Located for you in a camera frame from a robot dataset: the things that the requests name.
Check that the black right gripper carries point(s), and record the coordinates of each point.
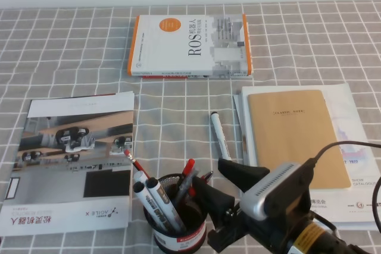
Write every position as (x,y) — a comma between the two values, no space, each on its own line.
(230,223)

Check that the red gel pen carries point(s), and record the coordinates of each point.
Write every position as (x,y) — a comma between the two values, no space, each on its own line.
(206,177)

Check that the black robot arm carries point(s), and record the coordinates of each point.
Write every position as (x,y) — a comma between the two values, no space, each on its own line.
(312,233)

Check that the grey pen red cap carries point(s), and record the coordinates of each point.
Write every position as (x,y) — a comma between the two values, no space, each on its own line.
(184,183)

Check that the black mesh pen holder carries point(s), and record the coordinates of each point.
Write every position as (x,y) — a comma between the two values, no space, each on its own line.
(189,241)

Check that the white marker in holder right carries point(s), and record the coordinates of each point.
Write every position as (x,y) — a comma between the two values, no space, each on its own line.
(165,204)

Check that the white marker in holder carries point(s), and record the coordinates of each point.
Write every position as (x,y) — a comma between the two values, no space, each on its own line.
(165,204)
(153,208)

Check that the white marker in holder left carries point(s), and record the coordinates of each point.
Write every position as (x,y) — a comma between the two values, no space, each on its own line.
(153,208)

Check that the white black marker on table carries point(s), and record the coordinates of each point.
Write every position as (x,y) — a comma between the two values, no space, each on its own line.
(215,119)

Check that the tan classic notebook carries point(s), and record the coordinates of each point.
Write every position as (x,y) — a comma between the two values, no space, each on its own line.
(291,126)

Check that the papers under catalogue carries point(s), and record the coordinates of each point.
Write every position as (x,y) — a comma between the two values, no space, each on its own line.
(247,131)

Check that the red pencil with eraser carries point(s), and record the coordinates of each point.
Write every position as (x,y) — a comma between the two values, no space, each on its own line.
(134,162)

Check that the white expo catalogue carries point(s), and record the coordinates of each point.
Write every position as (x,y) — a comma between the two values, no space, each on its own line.
(345,176)

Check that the red book under ROS book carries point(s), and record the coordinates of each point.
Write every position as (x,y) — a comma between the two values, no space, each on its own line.
(164,77)

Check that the white orange ROS book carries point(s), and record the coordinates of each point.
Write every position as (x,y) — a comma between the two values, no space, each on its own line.
(190,45)

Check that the robot brochure booklet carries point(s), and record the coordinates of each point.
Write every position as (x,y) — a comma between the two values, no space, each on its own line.
(70,173)

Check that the grey checked tablecloth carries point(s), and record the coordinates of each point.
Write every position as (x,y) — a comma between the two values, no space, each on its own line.
(68,52)

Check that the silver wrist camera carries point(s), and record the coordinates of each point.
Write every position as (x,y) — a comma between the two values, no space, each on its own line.
(282,191)

